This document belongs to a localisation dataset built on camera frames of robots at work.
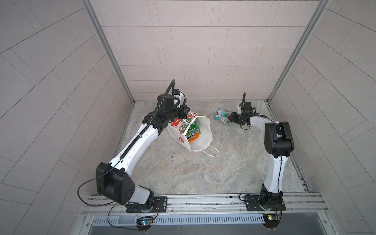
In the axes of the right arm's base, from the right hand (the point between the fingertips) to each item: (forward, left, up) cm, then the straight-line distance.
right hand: (231, 117), depth 105 cm
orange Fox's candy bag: (-18, +27, +4) cm, 32 cm away
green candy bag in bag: (-14, +28, +8) cm, 32 cm away
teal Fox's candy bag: (+2, +6, +1) cm, 6 cm away
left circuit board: (-58, +53, +1) cm, 78 cm away
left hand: (-13, +28, +27) cm, 41 cm away
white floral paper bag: (-19, +36, +17) cm, 44 cm away
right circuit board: (-60, -6, -4) cm, 61 cm away
